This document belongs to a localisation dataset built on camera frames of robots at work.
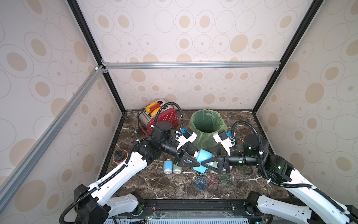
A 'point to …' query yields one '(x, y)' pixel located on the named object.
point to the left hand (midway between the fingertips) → (199, 163)
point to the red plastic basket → (167, 113)
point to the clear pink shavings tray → (212, 180)
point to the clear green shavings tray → (225, 178)
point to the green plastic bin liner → (204, 123)
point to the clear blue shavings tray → (200, 184)
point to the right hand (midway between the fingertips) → (204, 164)
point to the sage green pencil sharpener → (177, 169)
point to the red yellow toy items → (153, 108)
